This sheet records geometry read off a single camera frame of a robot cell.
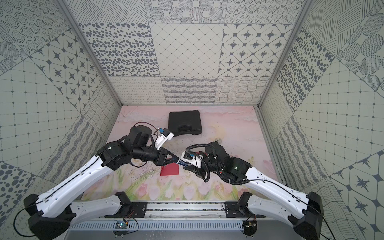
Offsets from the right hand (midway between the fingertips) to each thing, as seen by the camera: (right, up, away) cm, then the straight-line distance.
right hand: (188, 164), depth 69 cm
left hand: (-4, +4, -9) cm, 10 cm away
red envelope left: (-11, -9, +19) cm, 24 cm away
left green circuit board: (-34, -30, +2) cm, 45 cm away
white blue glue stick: (-2, +2, -5) cm, 6 cm away
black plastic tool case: (-5, +18, +35) cm, 40 cm away
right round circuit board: (+30, -32, +3) cm, 44 cm away
